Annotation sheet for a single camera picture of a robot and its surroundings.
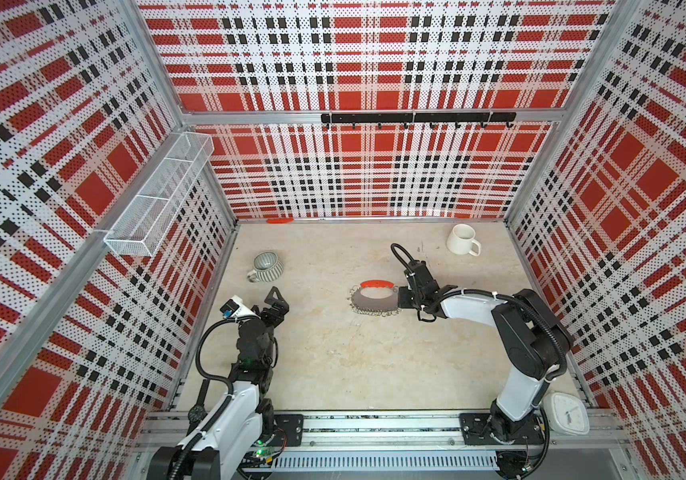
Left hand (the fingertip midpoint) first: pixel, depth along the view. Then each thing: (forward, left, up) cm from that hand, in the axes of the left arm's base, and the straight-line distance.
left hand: (269, 300), depth 84 cm
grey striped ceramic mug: (+17, +6, -8) cm, 20 cm away
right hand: (+7, -40, -10) cm, 42 cm away
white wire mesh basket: (+22, +41, +9) cm, 47 cm away
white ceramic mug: (+27, -63, -6) cm, 68 cm away
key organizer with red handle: (+4, -32, -12) cm, 34 cm away
